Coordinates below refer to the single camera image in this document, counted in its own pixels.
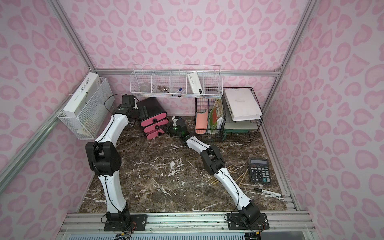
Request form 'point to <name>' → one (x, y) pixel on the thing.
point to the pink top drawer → (153, 119)
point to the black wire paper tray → (243, 131)
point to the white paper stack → (242, 104)
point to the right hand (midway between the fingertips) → (157, 126)
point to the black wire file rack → (202, 104)
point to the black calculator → (259, 171)
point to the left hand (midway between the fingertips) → (141, 112)
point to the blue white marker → (180, 89)
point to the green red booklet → (216, 113)
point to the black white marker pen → (269, 192)
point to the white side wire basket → (85, 126)
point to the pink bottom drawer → (153, 134)
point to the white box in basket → (195, 83)
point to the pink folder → (201, 122)
